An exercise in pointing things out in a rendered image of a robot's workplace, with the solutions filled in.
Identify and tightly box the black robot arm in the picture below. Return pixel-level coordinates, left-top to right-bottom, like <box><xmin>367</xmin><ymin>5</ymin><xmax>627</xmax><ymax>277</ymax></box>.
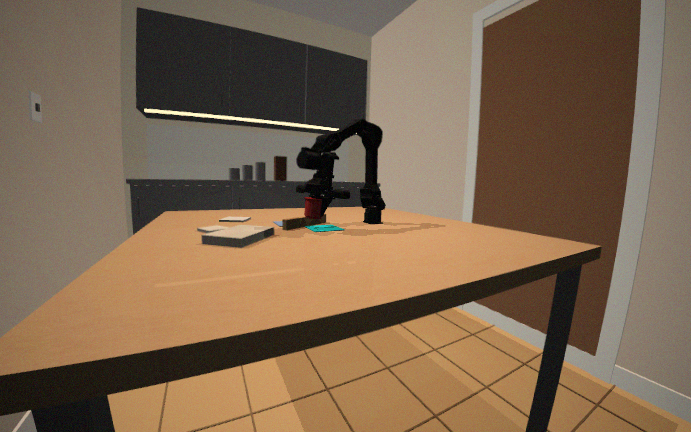
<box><xmin>296</xmin><ymin>118</ymin><xmax>386</xmax><ymax>224</ymax></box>

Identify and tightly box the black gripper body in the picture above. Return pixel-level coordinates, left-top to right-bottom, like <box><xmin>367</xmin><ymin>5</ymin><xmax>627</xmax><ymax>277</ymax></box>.
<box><xmin>296</xmin><ymin>170</ymin><xmax>350</xmax><ymax>199</ymax></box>

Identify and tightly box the beige flat rectangular slab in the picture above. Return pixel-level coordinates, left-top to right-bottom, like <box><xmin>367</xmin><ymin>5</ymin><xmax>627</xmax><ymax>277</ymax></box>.
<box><xmin>201</xmin><ymin>225</ymin><xmax>275</xmax><ymax>248</ymax></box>

